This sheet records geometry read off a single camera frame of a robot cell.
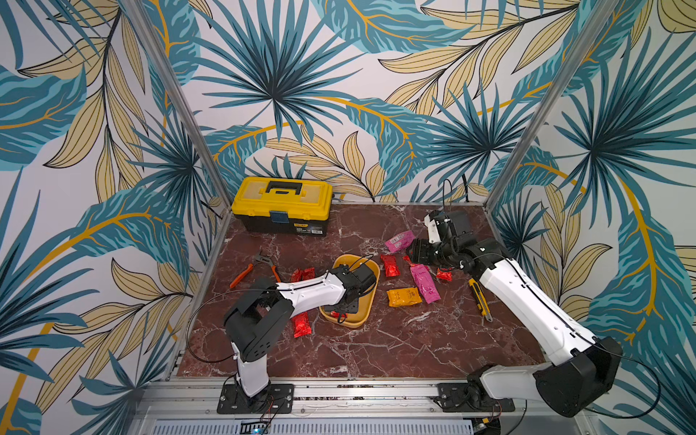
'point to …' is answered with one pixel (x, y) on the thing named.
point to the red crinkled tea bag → (444, 275)
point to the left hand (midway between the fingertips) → (342, 308)
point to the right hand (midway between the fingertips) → (414, 251)
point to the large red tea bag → (391, 265)
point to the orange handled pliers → (259, 257)
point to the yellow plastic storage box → (355, 320)
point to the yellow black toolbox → (283, 206)
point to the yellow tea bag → (404, 296)
